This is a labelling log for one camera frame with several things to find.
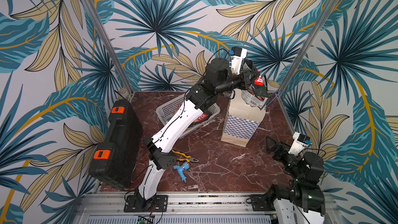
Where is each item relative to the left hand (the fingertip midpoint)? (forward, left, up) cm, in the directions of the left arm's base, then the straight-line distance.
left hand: (261, 76), depth 56 cm
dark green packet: (+9, +20, -39) cm, 45 cm away
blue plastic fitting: (-19, +31, -48) cm, 61 cm away
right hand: (-12, -11, -26) cm, 31 cm away
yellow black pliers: (-12, +28, -49) cm, 58 cm away
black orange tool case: (-23, +56, -28) cm, 67 cm away
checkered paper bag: (-3, +2, -24) cm, 25 cm away
